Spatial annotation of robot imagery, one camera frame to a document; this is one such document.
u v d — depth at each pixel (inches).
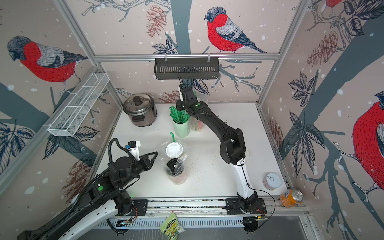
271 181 30.5
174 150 29.6
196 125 38.0
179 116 37.4
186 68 41.8
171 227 26.7
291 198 26.5
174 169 26.1
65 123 27.5
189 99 27.6
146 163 24.1
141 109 37.1
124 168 20.3
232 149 21.7
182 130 37.9
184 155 29.7
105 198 19.6
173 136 29.8
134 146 25.2
